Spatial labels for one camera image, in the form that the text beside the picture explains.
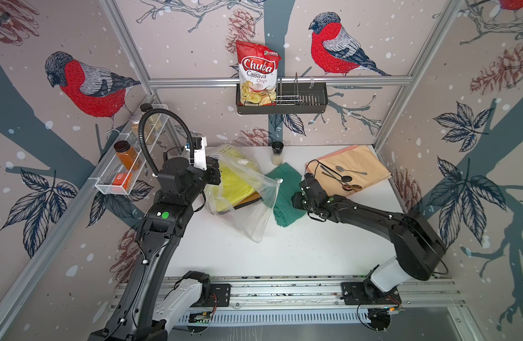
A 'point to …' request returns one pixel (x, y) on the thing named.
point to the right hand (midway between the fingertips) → (292, 195)
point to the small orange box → (123, 179)
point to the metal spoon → (341, 169)
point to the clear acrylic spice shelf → (114, 165)
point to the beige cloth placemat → (359, 158)
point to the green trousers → (286, 212)
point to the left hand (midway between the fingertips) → (221, 152)
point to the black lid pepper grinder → (277, 148)
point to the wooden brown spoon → (354, 187)
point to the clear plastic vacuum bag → (251, 212)
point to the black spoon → (345, 178)
